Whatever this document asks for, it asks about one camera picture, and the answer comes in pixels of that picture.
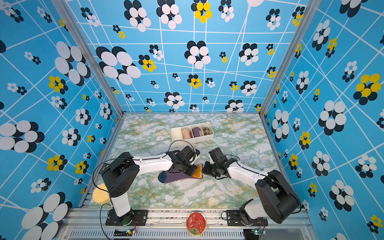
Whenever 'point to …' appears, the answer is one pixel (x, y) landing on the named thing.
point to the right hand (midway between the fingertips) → (204, 170)
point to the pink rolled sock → (186, 133)
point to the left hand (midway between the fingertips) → (196, 171)
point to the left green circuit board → (122, 232)
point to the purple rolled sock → (196, 131)
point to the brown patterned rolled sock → (206, 130)
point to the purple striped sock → (165, 176)
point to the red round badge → (196, 223)
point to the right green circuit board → (250, 235)
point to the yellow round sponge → (100, 194)
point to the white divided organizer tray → (176, 133)
